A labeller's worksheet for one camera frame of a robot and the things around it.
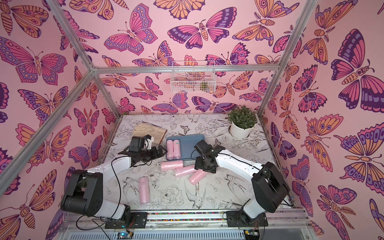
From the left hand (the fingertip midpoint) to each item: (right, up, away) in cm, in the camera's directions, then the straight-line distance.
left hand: (163, 151), depth 91 cm
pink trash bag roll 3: (+21, -14, -6) cm, 26 cm away
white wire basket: (+18, +47, +4) cm, 51 cm away
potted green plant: (+49, +19, +1) cm, 53 cm away
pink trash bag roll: (+5, -8, -1) cm, 9 cm away
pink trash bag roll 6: (-8, -19, -10) cm, 24 cm away
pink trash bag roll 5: (+7, +1, +5) cm, 9 cm away
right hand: (+21, -9, -7) cm, 24 cm away
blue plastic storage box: (+14, +4, +9) cm, 17 cm away
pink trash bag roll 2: (+13, -11, -4) cm, 18 cm away
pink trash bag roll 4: (+4, -2, +3) cm, 5 cm away
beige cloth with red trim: (-20, +14, +19) cm, 30 cm away
